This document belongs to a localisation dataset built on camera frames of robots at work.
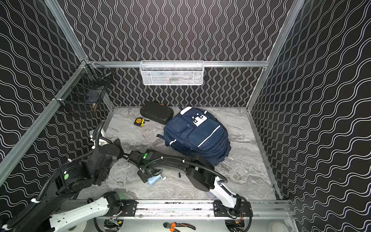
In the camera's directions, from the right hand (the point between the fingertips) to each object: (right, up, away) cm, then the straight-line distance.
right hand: (148, 174), depth 82 cm
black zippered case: (0, +37, +28) cm, 46 cm away
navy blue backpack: (+30, +23, +11) cm, 39 cm away
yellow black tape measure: (-13, +30, +25) cm, 41 cm away
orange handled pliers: (+15, -20, -13) cm, 28 cm away
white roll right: (+66, -21, -12) cm, 71 cm away
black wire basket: (-45, +54, +15) cm, 72 cm away
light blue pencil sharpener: (+3, -1, -7) cm, 8 cm away
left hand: (-10, +22, -19) cm, 31 cm away
